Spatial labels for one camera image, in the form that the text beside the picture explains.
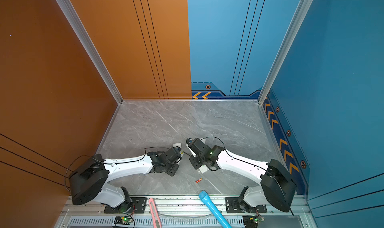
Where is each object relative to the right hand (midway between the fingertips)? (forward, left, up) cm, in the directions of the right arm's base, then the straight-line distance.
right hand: (192, 160), depth 82 cm
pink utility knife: (-26, +17, -6) cm, 32 cm away
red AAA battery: (-9, -3, -7) cm, 12 cm away
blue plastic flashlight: (-18, -7, -4) cm, 20 cm away
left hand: (-1, +10, -7) cm, 13 cm away
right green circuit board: (-27, -29, -9) cm, 40 cm away
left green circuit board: (-26, +33, -8) cm, 43 cm away
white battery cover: (+13, +10, -6) cm, 18 cm away
